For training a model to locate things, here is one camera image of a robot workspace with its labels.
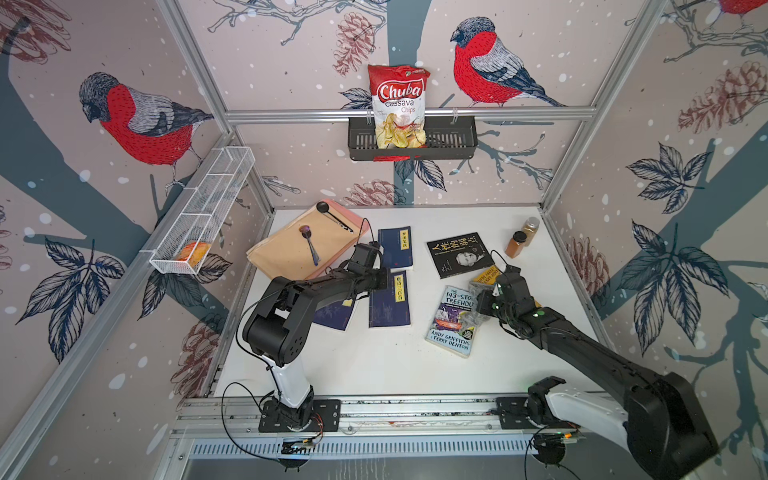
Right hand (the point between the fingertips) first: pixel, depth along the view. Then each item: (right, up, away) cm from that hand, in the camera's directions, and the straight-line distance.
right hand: (476, 294), depth 88 cm
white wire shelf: (-76, +15, -17) cm, 80 cm away
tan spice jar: (+23, +20, +15) cm, 34 cm away
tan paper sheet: (-63, +12, +23) cm, 68 cm away
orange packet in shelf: (-69, +14, -23) cm, 74 cm away
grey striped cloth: (-2, -6, -4) cm, 8 cm away
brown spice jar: (+18, +14, +13) cm, 26 cm away
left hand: (-24, +6, +8) cm, 26 cm away
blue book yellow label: (-24, +14, +20) cm, 34 cm away
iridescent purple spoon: (-58, +18, +24) cm, 66 cm away
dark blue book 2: (-26, -5, +4) cm, 27 cm away
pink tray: (-43, +25, +32) cm, 59 cm away
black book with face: (-2, +10, +16) cm, 20 cm away
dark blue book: (-43, -7, +3) cm, 43 cm away
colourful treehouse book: (-10, -10, -1) cm, 14 cm away
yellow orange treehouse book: (+7, +4, +11) cm, 13 cm away
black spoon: (-54, +29, +34) cm, 70 cm away
